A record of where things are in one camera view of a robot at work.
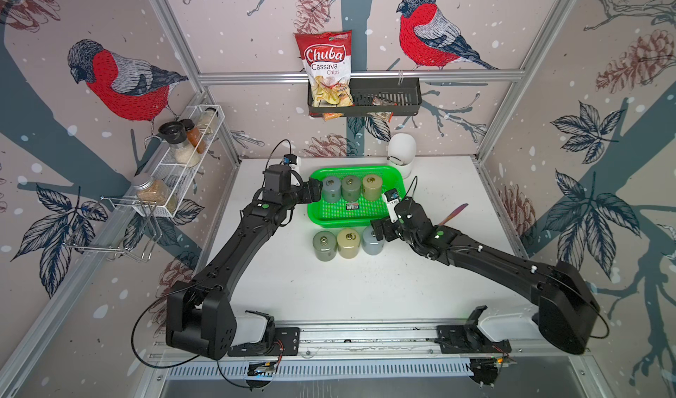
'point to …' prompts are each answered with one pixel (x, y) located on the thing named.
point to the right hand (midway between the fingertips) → (382, 216)
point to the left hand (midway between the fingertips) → (315, 178)
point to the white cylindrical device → (401, 152)
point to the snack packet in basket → (380, 102)
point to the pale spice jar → (207, 121)
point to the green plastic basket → (358, 214)
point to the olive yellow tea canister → (349, 243)
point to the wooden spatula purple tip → (451, 216)
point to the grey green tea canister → (351, 188)
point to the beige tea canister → (372, 187)
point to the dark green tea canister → (325, 245)
